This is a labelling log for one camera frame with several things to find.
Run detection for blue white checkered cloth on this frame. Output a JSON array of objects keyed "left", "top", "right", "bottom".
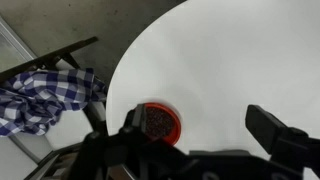
[{"left": 0, "top": 67, "right": 109, "bottom": 137}]

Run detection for red bowl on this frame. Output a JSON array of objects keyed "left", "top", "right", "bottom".
[{"left": 143, "top": 102, "right": 183, "bottom": 147}]

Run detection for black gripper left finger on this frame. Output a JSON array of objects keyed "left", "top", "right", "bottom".
[{"left": 120, "top": 103, "right": 150, "bottom": 141}]

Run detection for black frame chair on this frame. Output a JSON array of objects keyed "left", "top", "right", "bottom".
[{"left": 0, "top": 36, "right": 112, "bottom": 180}]

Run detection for coffee beans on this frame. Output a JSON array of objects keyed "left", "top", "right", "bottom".
[{"left": 145, "top": 106, "right": 175, "bottom": 139}]

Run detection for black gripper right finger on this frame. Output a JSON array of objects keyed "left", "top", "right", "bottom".
[{"left": 245, "top": 104, "right": 310, "bottom": 165}]

